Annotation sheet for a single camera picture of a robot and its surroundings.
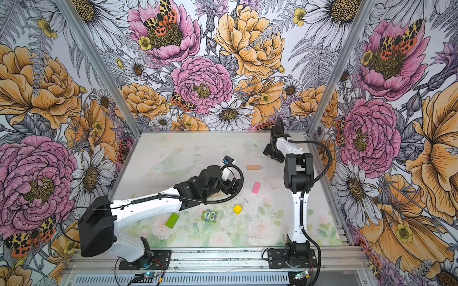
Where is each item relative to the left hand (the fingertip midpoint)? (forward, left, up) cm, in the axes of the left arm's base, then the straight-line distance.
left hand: (232, 178), depth 79 cm
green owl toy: (-10, +11, -17) cm, 22 cm away
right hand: (+22, -24, -17) cm, 37 cm away
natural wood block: (+18, -13, -19) cm, 29 cm away
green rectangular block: (-12, +28, -17) cm, 35 cm away
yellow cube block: (-8, -2, -16) cm, 18 cm away
